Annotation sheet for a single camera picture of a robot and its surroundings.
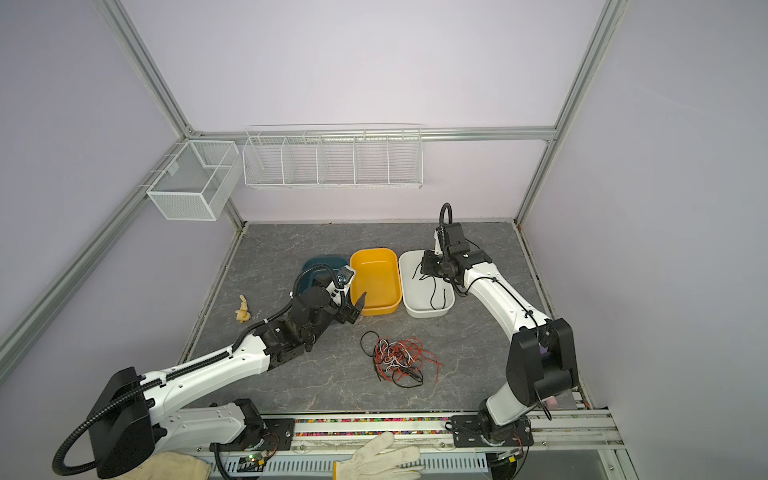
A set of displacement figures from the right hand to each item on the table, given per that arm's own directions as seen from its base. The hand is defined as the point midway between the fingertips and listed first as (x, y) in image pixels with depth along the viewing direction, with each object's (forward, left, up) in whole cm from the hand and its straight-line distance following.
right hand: (427, 264), depth 87 cm
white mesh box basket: (+27, +76, +10) cm, 81 cm away
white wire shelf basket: (+35, +30, +15) cm, 48 cm away
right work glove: (-47, +16, -16) cm, 52 cm away
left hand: (-10, +22, +4) cm, 24 cm away
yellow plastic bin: (+8, +16, -16) cm, 24 cm away
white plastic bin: (-4, 0, -11) cm, 12 cm away
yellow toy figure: (-9, +58, -14) cm, 60 cm away
